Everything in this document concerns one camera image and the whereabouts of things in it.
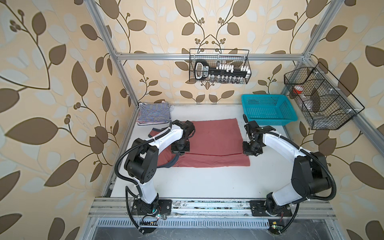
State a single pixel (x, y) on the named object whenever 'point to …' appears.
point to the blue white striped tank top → (153, 113)
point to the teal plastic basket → (268, 109)
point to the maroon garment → (216, 143)
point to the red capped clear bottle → (298, 89)
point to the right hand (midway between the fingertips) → (248, 154)
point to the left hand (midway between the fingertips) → (183, 153)
